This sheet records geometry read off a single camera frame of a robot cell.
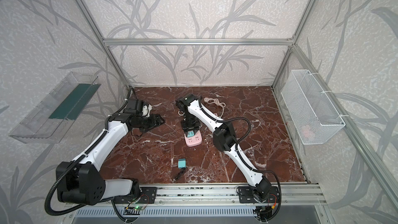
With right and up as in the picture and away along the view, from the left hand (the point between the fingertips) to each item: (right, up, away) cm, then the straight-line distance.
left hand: (162, 118), depth 83 cm
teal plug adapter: (+15, -9, +3) cm, 18 cm away
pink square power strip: (+17, -14, +5) cm, 23 cm away
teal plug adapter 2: (+11, -25, 0) cm, 27 cm away
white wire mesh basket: (+68, +3, -22) cm, 72 cm away
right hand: (+14, -8, +7) cm, 18 cm away
